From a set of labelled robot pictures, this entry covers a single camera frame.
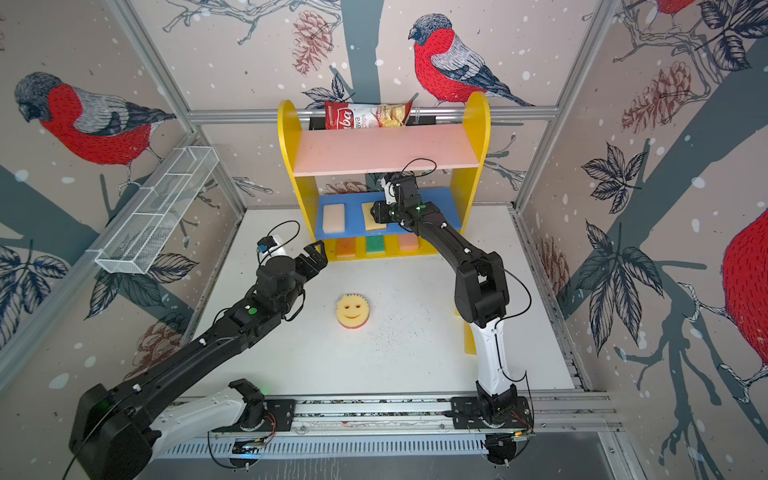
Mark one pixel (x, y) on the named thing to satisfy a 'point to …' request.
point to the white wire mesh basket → (135, 244)
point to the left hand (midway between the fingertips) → (314, 249)
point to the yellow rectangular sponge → (469, 340)
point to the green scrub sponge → (375, 244)
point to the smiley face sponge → (352, 311)
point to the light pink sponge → (334, 218)
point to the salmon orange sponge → (408, 242)
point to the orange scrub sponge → (345, 247)
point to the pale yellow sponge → (369, 220)
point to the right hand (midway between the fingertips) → (374, 214)
